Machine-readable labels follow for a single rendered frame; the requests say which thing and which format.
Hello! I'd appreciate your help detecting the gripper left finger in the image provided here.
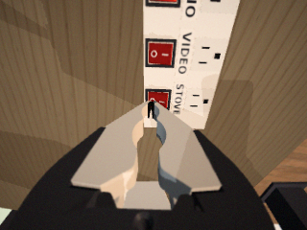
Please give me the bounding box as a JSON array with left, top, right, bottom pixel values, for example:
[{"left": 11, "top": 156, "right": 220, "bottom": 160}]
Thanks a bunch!
[{"left": 7, "top": 101, "right": 152, "bottom": 230}]

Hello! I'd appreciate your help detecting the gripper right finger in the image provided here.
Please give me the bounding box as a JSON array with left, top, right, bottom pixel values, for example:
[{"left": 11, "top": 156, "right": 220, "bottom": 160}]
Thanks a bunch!
[{"left": 152, "top": 101, "right": 276, "bottom": 230}]

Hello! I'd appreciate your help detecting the white power strip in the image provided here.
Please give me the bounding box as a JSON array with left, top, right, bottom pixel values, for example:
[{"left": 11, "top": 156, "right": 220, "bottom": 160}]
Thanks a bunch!
[{"left": 144, "top": 0, "right": 240, "bottom": 129}]

